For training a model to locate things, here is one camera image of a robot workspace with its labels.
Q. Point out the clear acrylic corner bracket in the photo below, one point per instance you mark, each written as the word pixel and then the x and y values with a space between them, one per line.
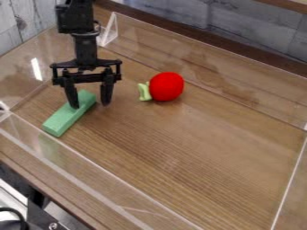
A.
pixel 109 32

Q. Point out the green rectangular block stick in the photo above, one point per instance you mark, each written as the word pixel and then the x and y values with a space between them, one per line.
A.
pixel 63 119

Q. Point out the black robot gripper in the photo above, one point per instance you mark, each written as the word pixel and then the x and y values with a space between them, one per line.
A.
pixel 87 69

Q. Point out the black metal bracket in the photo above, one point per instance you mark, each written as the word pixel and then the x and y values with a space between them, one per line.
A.
pixel 41 220

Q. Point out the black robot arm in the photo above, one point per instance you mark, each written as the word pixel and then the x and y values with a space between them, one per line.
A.
pixel 75 18

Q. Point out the small light green toy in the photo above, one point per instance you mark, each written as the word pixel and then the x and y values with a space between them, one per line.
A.
pixel 145 96

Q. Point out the clear acrylic tray wall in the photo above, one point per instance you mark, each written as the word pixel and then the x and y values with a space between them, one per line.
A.
pixel 214 161

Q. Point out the red plush ball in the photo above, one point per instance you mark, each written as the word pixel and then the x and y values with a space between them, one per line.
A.
pixel 166 86

